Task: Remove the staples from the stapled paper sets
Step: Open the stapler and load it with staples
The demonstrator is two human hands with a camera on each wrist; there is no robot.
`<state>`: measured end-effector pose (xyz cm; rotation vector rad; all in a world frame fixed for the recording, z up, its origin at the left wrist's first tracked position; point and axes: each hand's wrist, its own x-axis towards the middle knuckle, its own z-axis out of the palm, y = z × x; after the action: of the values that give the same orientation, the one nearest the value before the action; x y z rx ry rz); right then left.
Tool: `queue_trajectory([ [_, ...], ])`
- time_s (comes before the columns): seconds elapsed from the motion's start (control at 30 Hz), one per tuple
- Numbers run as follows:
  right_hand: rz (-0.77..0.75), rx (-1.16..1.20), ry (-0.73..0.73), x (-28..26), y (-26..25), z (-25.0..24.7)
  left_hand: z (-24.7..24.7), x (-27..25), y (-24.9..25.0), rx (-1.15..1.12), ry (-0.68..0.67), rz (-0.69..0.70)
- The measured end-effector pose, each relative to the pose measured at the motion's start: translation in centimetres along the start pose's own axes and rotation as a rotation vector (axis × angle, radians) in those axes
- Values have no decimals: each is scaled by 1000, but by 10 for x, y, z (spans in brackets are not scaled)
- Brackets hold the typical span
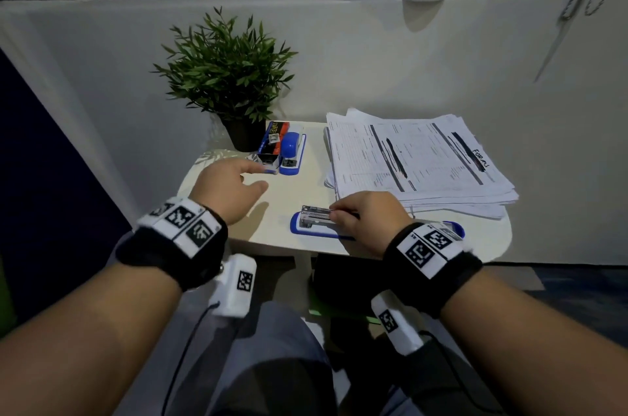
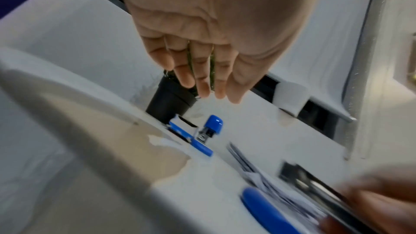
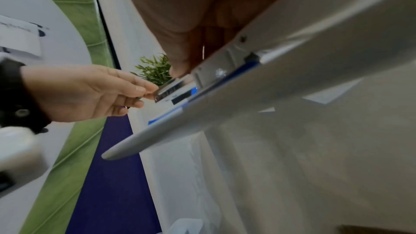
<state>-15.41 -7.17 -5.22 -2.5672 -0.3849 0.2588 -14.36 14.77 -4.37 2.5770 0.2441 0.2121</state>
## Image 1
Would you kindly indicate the green potted plant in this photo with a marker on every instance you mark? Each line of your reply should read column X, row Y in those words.
column 225, row 67

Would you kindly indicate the white table leg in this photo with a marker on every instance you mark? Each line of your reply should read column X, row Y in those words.
column 303, row 278

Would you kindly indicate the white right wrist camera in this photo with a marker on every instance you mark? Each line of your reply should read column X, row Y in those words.
column 402, row 337

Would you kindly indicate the green flat board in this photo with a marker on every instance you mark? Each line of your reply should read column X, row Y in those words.
column 319, row 313

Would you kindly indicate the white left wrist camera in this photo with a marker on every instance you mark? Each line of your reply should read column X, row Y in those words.
column 230, row 293

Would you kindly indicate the person's right forearm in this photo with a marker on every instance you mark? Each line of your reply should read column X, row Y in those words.
column 539, row 347

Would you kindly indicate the stack of printed papers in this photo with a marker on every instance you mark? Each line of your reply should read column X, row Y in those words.
column 422, row 160

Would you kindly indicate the blue white stapler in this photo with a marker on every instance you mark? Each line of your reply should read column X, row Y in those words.
column 290, row 146
column 314, row 229

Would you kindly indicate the green leaf print mat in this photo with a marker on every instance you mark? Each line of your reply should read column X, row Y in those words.
column 4, row 303

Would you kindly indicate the grey round stool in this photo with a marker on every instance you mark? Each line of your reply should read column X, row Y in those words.
column 120, row 246

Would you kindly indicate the person's right hand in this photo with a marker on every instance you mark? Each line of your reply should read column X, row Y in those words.
column 373, row 224

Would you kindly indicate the person's left forearm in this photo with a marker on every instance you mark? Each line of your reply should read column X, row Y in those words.
column 73, row 347

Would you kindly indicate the blue staples box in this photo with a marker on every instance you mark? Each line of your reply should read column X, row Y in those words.
column 272, row 136

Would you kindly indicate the person's left hand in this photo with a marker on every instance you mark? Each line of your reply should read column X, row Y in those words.
column 225, row 190

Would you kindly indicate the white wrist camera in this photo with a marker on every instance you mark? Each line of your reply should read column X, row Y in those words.
column 230, row 293
column 402, row 337

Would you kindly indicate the person's grey trousers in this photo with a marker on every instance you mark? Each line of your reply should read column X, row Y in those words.
column 275, row 361

